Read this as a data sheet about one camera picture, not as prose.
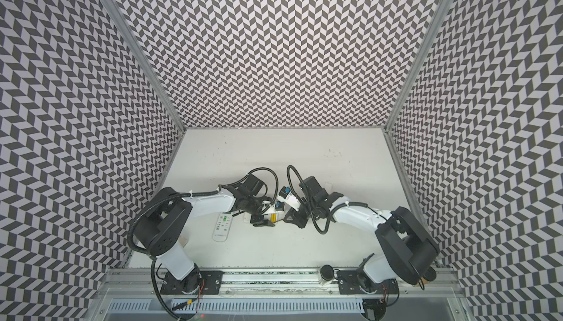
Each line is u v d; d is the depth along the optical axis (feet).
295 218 2.39
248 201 2.30
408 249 1.40
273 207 2.51
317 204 2.18
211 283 2.38
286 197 2.42
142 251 1.56
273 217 2.64
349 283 2.41
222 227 2.77
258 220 2.58
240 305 2.27
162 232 1.47
